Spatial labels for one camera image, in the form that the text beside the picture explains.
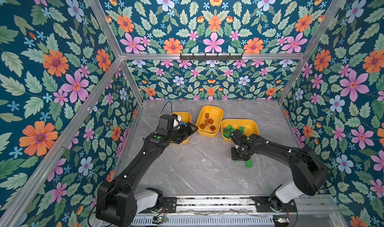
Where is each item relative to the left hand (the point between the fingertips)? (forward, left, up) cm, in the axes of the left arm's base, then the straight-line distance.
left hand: (196, 128), depth 76 cm
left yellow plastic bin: (+24, +8, -21) cm, 33 cm away
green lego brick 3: (-13, -30, -21) cm, 39 cm away
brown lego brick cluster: (+18, -11, -20) cm, 29 cm away
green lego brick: (+12, -23, -21) cm, 33 cm away
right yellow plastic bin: (+12, -38, -21) cm, 45 cm away
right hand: (-8, -21, -21) cm, 31 cm away
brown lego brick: (+18, -7, -21) cm, 29 cm away
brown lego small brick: (+26, -8, -23) cm, 35 cm away
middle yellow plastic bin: (+26, -15, -21) cm, 36 cm away
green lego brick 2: (+10, -31, -20) cm, 38 cm away
